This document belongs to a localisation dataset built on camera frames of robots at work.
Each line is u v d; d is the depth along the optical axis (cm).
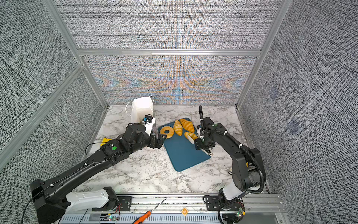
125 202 73
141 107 91
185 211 70
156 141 63
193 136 96
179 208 73
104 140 96
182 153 99
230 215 81
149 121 61
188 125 101
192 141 88
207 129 65
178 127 100
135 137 53
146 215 70
